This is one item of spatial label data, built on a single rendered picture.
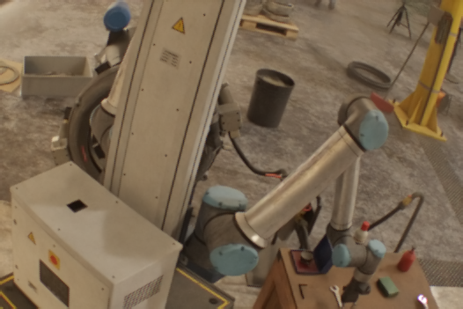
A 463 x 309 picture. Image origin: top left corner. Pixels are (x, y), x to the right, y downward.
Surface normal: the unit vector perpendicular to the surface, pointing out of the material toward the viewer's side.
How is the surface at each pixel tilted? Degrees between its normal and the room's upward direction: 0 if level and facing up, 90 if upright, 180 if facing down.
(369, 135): 84
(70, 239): 0
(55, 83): 90
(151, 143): 90
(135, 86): 90
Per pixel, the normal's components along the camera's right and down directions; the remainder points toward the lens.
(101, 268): 0.25, -0.84
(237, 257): 0.12, 0.58
